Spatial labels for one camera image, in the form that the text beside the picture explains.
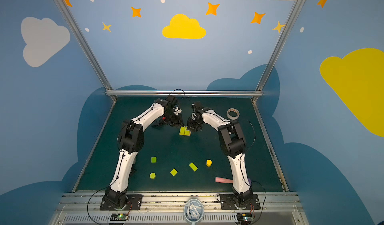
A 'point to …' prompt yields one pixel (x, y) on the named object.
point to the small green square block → (173, 172)
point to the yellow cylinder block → (208, 163)
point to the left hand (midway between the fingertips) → (183, 125)
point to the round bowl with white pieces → (193, 210)
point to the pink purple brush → (230, 181)
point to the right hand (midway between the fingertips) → (188, 127)
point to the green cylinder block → (152, 175)
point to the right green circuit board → (246, 217)
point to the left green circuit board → (119, 217)
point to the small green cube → (153, 159)
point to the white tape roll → (233, 110)
